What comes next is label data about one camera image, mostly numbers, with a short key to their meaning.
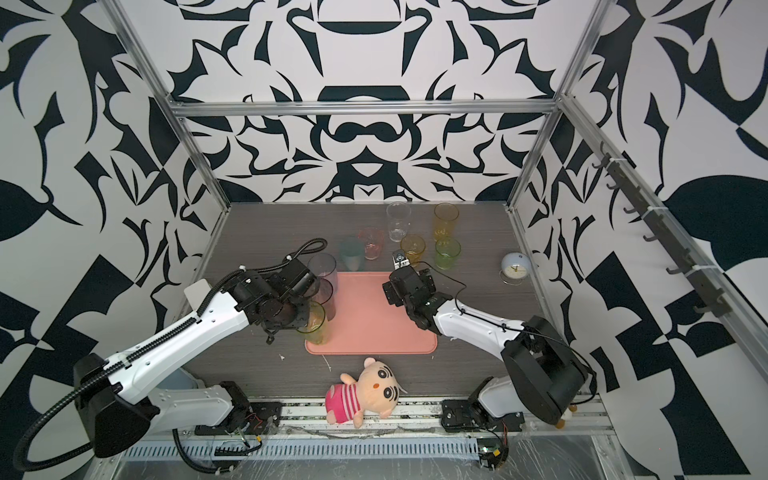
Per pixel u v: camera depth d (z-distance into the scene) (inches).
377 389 28.1
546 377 16.9
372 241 39.3
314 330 28.6
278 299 21.0
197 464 26.9
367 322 36.8
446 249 39.3
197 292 35.7
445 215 39.1
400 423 29.3
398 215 40.8
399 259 29.6
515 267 37.6
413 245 39.8
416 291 26.1
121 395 15.5
